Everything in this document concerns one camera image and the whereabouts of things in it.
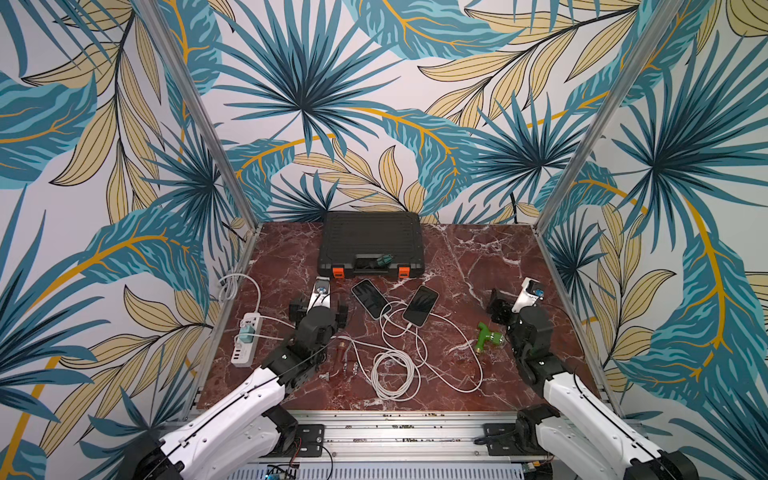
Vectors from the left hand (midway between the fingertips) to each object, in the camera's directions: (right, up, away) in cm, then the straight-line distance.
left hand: (321, 300), depth 79 cm
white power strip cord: (-36, +1, +21) cm, 41 cm away
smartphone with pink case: (+12, -2, +19) cm, 22 cm away
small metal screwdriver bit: (0, -21, +3) cm, 22 cm away
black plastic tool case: (+12, +16, +24) cm, 31 cm away
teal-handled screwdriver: (+17, +10, +19) cm, 27 cm away
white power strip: (-22, -12, +6) cm, 26 cm away
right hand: (+46, +1, +3) cm, 46 cm away
